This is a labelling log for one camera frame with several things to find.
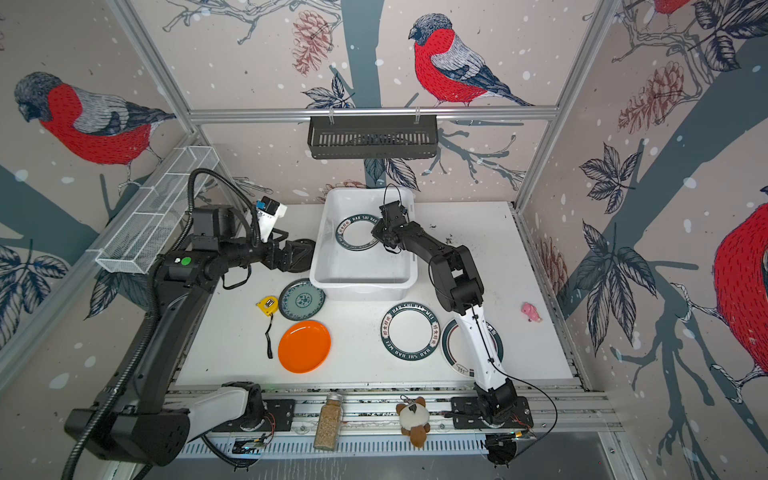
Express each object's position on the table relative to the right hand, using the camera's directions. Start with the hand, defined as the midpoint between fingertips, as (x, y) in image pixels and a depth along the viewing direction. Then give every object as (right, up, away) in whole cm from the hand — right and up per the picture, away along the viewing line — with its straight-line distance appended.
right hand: (374, 233), depth 107 cm
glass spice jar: (-9, -45, -38) cm, 60 cm away
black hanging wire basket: (-2, +35, 0) cm, 35 cm away
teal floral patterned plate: (-24, -22, -12) cm, 34 cm away
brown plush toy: (+12, -45, -36) cm, 59 cm away
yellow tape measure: (-32, -23, -15) cm, 42 cm away
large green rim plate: (+12, -29, -19) cm, 37 cm away
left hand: (-17, -1, -38) cm, 41 cm away
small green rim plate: (-8, 0, +4) cm, 9 cm away
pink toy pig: (+49, -24, -17) cm, 57 cm away
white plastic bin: (-9, -11, -2) cm, 14 cm away
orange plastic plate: (-20, -33, -21) cm, 44 cm away
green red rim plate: (+25, -34, -23) cm, 48 cm away
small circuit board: (-29, -51, -36) cm, 69 cm away
